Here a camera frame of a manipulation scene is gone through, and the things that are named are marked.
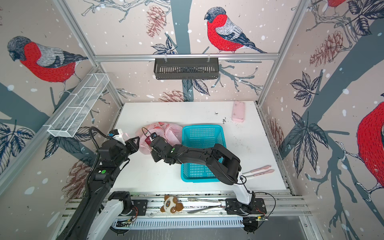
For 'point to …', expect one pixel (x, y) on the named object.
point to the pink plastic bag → (173, 133)
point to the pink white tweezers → (265, 167)
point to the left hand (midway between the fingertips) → (136, 138)
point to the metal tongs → (193, 199)
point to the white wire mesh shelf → (70, 117)
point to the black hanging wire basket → (186, 68)
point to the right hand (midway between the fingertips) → (153, 152)
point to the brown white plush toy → (171, 205)
